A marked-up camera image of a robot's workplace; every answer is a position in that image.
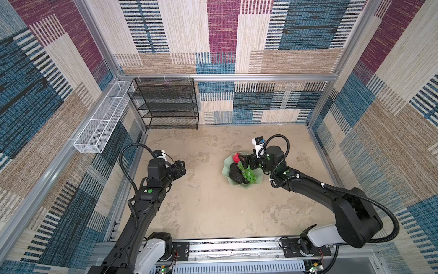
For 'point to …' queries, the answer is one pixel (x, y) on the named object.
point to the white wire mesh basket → (96, 134)
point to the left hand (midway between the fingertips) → (178, 162)
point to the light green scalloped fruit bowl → (226, 170)
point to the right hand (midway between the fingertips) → (247, 154)
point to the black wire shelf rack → (166, 103)
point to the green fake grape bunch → (247, 173)
